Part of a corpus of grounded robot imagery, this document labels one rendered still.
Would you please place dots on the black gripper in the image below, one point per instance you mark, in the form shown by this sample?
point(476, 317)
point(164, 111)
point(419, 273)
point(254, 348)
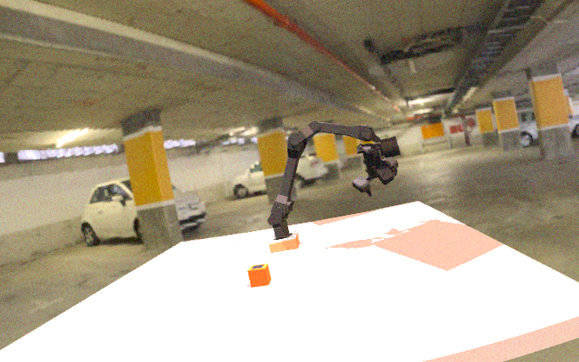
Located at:
point(363, 184)

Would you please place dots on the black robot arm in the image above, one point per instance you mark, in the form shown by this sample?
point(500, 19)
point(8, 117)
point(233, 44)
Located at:
point(296, 144)

